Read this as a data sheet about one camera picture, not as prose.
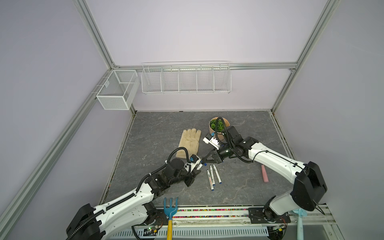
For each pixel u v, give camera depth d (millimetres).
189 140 1023
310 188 424
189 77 1001
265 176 844
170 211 747
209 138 707
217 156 667
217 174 868
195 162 673
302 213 729
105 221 421
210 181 846
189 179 672
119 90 1031
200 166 740
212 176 866
